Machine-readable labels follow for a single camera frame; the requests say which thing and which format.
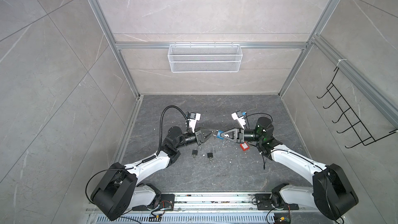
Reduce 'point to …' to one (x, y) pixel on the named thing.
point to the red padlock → (244, 146)
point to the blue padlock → (218, 134)
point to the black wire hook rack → (366, 137)
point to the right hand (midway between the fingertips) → (222, 135)
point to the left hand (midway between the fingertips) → (216, 130)
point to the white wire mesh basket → (205, 58)
